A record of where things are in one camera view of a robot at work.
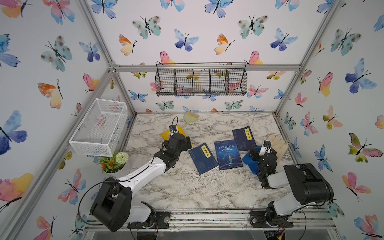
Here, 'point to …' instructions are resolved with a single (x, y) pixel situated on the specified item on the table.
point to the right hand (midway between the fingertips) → (263, 145)
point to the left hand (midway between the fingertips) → (183, 137)
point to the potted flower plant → (117, 165)
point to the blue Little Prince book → (228, 157)
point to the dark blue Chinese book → (203, 159)
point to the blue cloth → (252, 164)
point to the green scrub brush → (190, 117)
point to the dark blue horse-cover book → (244, 138)
